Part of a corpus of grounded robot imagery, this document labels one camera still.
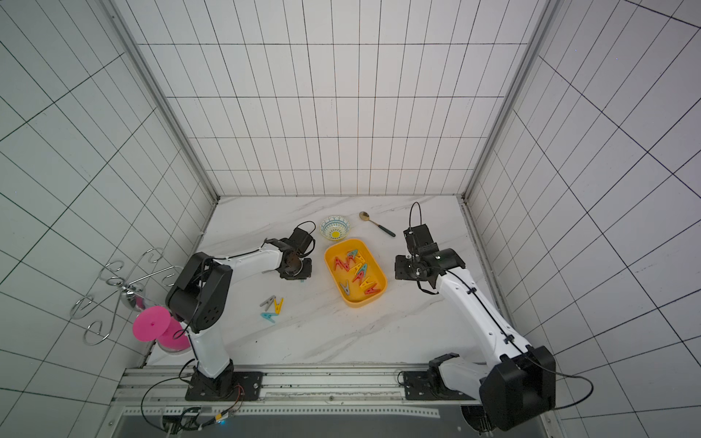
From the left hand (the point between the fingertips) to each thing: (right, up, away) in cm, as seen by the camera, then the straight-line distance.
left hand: (300, 278), depth 95 cm
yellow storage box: (+25, +4, +1) cm, 25 cm away
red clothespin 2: (+25, -3, -4) cm, 26 cm away
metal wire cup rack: (-33, +4, -33) cm, 47 cm away
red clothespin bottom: (+21, +1, 0) cm, 21 cm away
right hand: (+31, +7, -13) cm, 35 cm away
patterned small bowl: (+12, +18, +12) cm, 24 cm away
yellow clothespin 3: (+23, -2, -3) cm, 24 cm away
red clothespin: (+16, +4, +3) cm, 16 cm away
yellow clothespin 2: (+20, +4, +1) cm, 21 cm away
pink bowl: (-25, -2, -36) cm, 44 cm away
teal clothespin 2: (+19, +8, +4) cm, 21 cm away
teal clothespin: (-9, -10, -9) cm, 16 cm away
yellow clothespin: (-6, -8, -7) cm, 12 cm away
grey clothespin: (-9, -7, -7) cm, 13 cm away
